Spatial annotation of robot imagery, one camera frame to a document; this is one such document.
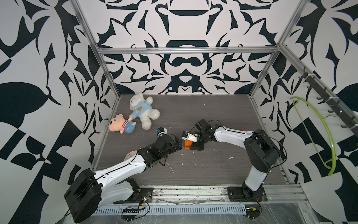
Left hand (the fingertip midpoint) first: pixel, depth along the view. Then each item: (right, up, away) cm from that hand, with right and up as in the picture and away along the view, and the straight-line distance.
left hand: (177, 140), depth 82 cm
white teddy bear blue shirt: (-25, +18, +18) cm, 36 cm away
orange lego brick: (+7, -3, +3) cm, 8 cm away
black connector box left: (-24, -35, -11) cm, 44 cm away
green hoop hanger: (+64, -3, -25) cm, 69 cm away
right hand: (+9, -3, +10) cm, 14 cm away
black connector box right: (+37, -33, -12) cm, 52 cm away
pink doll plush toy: (-39, +9, +11) cm, 41 cm away
